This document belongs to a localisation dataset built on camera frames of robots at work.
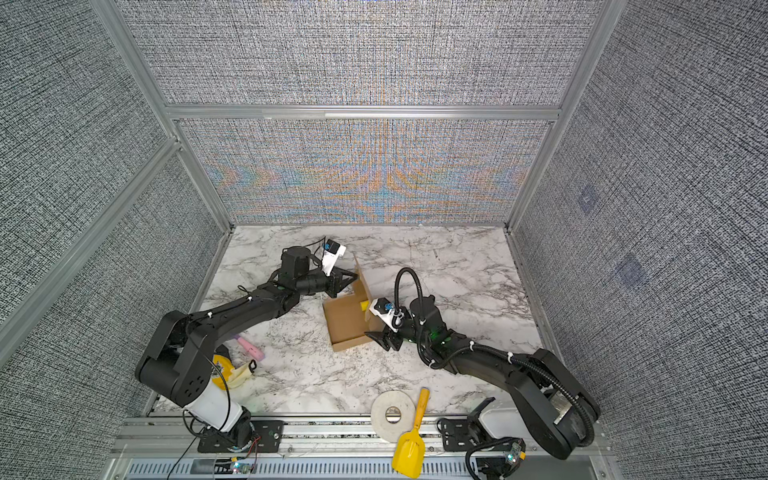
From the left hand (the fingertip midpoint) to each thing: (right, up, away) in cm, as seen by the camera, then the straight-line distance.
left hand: (357, 278), depth 86 cm
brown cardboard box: (-4, -15, +7) cm, 16 cm away
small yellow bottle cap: (+2, -9, +9) cm, 13 cm away
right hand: (+5, -11, -3) cm, 12 cm away
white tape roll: (+10, -37, -12) cm, 40 cm away
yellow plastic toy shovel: (+14, -39, -16) cm, 44 cm away
